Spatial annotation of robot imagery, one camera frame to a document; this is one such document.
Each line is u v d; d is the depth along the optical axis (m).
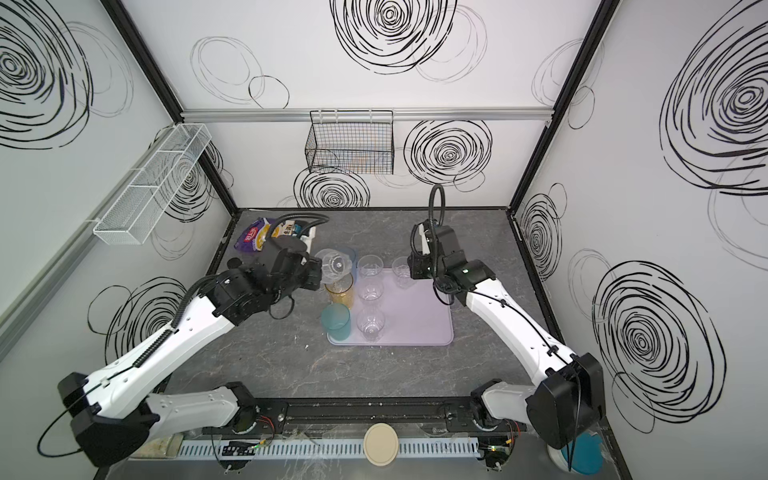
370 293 0.93
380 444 0.65
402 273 0.99
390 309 0.94
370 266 0.98
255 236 1.11
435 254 0.59
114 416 0.39
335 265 0.77
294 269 0.53
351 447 0.64
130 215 0.72
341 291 0.84
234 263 0.97
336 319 0.87
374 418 0.75
